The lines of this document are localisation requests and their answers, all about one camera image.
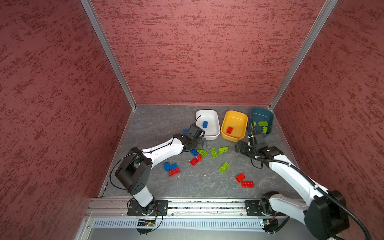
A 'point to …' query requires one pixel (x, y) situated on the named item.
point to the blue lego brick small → (173, 166)
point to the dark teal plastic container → (262, 114)
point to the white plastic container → (208, 120)
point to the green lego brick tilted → (202, 152)
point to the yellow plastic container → (234, 125)
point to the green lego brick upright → (214, 153)
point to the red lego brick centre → (194, 161)
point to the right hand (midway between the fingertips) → (240, 150)
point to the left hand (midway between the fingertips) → (198, 146)
